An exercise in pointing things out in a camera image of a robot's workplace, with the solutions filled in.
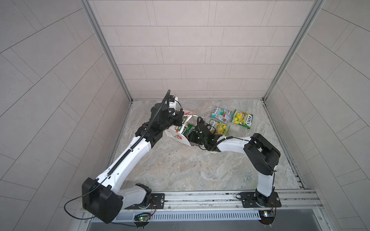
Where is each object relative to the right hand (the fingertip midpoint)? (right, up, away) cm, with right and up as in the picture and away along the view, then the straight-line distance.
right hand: (186, 136), depth 90 cm
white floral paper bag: (-6, +6, -14) cm, 16 cm away
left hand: (+1, +17, -17) cm, 24 cm away
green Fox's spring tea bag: (+22, +5, +7) cm, 24 cm away
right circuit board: (+40, -34, -22) cm, 57 cm away
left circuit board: (-19, -32, -26) cm, 45 cm away
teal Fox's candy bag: (+26, +14, +15) cm, 33 cm away
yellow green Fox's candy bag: (+40, +11, +12) cm, 43 cm away
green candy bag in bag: (0, +5, 0) cm, 5 cm away
